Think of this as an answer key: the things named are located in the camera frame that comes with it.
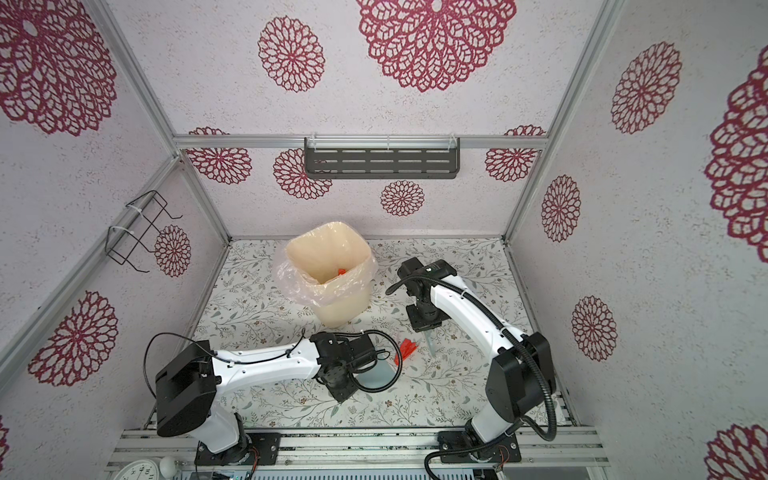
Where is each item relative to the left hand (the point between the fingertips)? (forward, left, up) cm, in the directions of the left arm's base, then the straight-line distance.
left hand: (341, 392), depth 79 cm
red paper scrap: (+13, -19, -3) cm, 23 cm away
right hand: (+15, -23, +10) cm, 30 cm away
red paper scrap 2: (+37, +2, +5) cm, 38 cm away
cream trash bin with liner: (+36, +6, +7) cm, 38 cm away
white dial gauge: (-17, +44, +1) cm, 47 cm away
